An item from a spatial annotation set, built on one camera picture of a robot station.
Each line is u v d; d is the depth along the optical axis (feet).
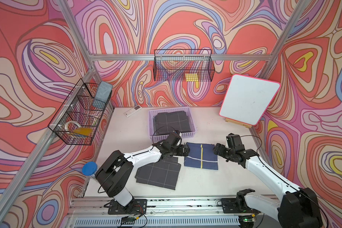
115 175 1.46
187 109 3.65
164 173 2.76
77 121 2.38
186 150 2.58
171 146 2.23
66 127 2.17
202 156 2.99
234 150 2.10
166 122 3.53
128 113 3.77
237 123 3.42
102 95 2.64
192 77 2.70
